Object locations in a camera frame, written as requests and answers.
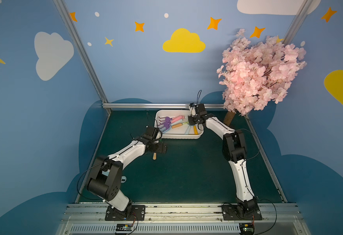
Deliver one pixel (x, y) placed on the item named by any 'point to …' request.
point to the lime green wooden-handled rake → (177, 125)
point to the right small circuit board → (247, 228)
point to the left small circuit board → (121, 227)
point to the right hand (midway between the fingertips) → (193, 116)
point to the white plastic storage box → (174, 124)
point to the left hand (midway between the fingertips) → (160, 145)
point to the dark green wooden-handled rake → (154, 156)
